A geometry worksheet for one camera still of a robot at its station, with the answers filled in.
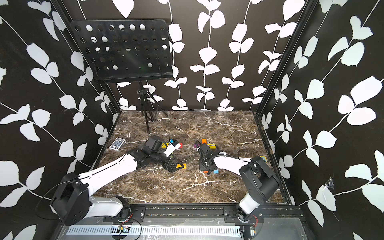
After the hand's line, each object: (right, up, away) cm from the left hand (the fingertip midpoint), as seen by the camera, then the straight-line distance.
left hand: (179, 159), depth 80 cm
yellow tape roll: (+52, -1, +16) cm, 55 cm away
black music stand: (-49, +79, +39) cm, 100 cm away
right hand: (+13, -6, +12) cm, 18 cm away
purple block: (+8, +4, +21) cm, 23 cm away
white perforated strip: (-10, -32, -9) cm, 35 cm away
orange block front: (+15, -9, +8) cm, 19 cm away
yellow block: (-6, +9, -11) cm, 15 cm away
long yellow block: (+1, -1, -7) cm, 7 cm away
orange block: (+15, +8, +23) cm, 28 cm away
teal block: (-3, +11, -6) cm, 13 cm away
